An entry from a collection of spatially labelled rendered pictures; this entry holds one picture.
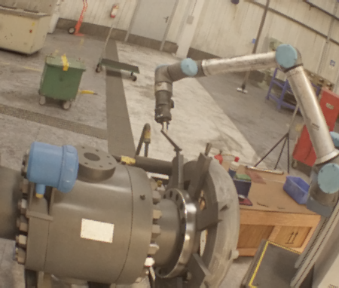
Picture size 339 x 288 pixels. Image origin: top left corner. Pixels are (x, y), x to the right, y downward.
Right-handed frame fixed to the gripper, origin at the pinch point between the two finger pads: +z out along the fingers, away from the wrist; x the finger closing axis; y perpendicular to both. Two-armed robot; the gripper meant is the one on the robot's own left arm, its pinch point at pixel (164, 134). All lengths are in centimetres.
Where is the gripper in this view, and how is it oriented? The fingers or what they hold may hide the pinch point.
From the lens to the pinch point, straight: 205.8
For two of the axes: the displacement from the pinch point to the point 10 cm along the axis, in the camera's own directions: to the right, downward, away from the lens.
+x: 9.2, -1.7, -3.5
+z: -0.1, 8.8, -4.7
